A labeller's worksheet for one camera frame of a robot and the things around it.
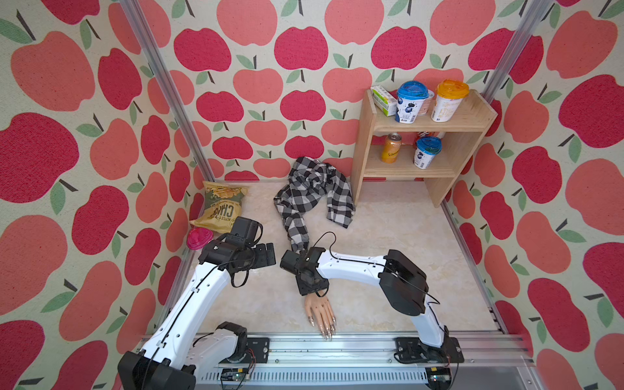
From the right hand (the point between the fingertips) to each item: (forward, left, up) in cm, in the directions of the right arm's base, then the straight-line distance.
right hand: (308, 292), depth 86 cm
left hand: (+3, +14, +17) cm, 22 cm away
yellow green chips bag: (+30, +40, +9) cm, 50 cm away
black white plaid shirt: (+48, +5, +9) cm, 49 cm away
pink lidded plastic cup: (+12, +43, +11) cm, 46 cm away
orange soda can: (+49, -28, +29) cm, 63 cm away
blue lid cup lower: (+48, -41, +30) cm, 70 cm away
